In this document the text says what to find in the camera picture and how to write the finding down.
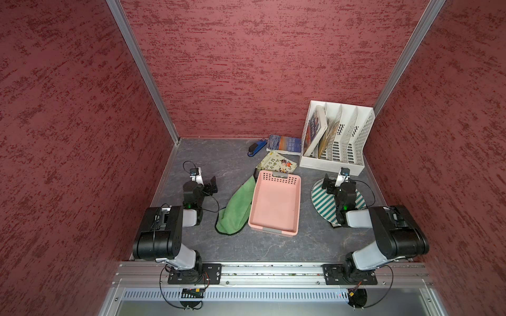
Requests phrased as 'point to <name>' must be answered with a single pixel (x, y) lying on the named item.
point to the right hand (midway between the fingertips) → (334, 177)
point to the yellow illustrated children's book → (329, 131)
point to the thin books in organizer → (316, 128)
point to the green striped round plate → (323, 203)
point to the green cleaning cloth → (236, 214)
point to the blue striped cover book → (284, 143)
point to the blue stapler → (256, 146)
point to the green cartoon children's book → (274, 161)
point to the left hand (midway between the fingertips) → (206, 180)
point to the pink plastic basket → (275, 203)
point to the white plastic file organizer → (334, 136)
